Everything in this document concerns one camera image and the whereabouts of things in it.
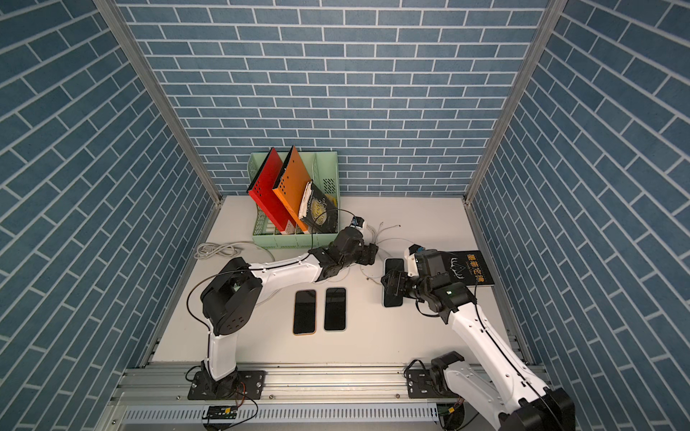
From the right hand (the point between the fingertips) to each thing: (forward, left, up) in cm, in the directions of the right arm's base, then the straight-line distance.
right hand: (394, 280), depth 80 cm
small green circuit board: (-35, +45, -17) cm, 59 cm away
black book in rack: (+25, +28, +1) cm, 38 cm away
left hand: (+13, +6, -3) cm, 15 cm away
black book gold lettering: (+15, -28, -13) cm, 34 cm away
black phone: (-4, +18, -15) cm, 24 cm away
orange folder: (+29, +36, +9) cm, 47 cm away
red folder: (+21, +44, +14) cm, 50 cm away
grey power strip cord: (+12, +68, -10) cm, 70 cm away
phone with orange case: (-6, +28, -15) cm, 33 cm away
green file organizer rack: (+44, +29, +6) cm, 53 cm away
